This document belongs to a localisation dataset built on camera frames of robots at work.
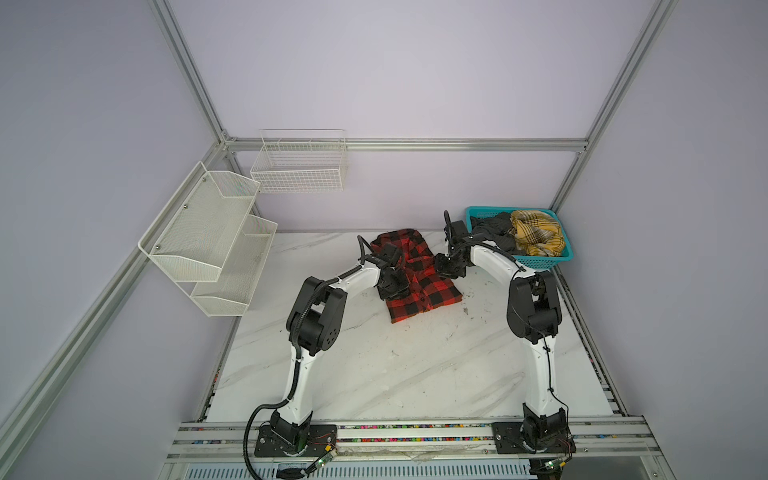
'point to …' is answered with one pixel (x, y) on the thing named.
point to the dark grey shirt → (497, 227)
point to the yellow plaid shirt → (537, 234)
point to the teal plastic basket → (528, 261)
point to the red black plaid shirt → (427, 286)
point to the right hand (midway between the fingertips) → (435, 271)
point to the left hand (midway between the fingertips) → (406, 293)
